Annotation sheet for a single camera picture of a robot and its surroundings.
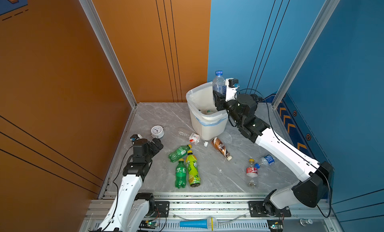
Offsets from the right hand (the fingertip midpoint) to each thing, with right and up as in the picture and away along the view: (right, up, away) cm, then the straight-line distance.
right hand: (216, 90), depth 69 cm
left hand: (-33, -26, +13) cm, 44 cm away
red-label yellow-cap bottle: (+21, -43, +11) cm, 49 cm away
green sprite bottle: (-18, -45, +10) cm, 49 cm away
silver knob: (+40, -61, -2) cm, 73 cm away
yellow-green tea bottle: (-12, -38, +13) cm, 42 cm away
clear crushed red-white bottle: (-11, -26, +25) cm, 38 cm away
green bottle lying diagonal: (-20, -34, +19) cm, 44 cm away
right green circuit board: (+28, -64, +2) cm, 70 cm away
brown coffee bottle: (+3, -28, +23) cm, 36 cm away
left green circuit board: (-31, -63, +1) cm, 70 cm away
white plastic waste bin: (-3, -15, +9) cm, 18 cm away
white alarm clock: (-36, -22, +30) cm, 52 cm away
